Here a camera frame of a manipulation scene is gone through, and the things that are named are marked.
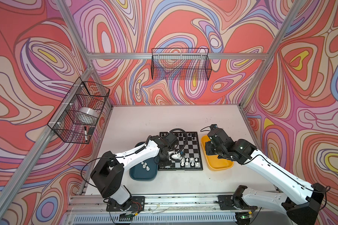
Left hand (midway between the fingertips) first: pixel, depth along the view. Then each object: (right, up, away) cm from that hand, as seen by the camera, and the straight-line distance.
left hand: (168, 160), depth 83 cm
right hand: (+22, +9, -8) cm, 25 cm away
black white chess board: (+14, +9, +13) cm, 21 cm away
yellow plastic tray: (+28, -3, +4) cm, 29 cm away
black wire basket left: (-48, +25, -11) cm, 56 cm away
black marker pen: (-43, +17, -11) cm, 48 cm away
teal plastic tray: (-14, -7, +1) cm, 16 cm away
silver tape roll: (-43, +29, -9) cm, 52 cm away
